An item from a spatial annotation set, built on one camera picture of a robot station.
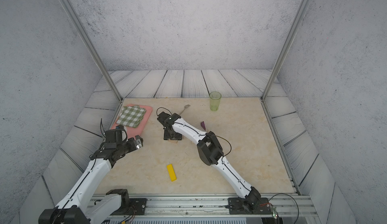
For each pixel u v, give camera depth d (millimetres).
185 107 1154
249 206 635
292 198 756
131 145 748
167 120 746
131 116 1086
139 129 1046
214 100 1101
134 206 726
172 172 842
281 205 742
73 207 404
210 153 632
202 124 1038
